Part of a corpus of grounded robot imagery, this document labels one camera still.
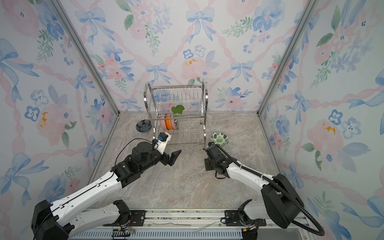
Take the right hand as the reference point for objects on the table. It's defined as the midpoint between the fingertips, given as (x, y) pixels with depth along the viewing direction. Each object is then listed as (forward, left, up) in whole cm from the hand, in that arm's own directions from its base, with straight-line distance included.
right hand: (209, 160), depth 89 cm
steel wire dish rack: (+48, +37, +6) cm, 61 cm away
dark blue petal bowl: (+28, +46, -2) cm, 54 cm away
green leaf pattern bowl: (+19, -9, -4) cm, 21 cm away
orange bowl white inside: (+22, +26, +8) cm, 35 cm away
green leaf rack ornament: (+20, +18, +23) cm, 35 cm away
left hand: (-2, +18, +20) cm, 27 cm away
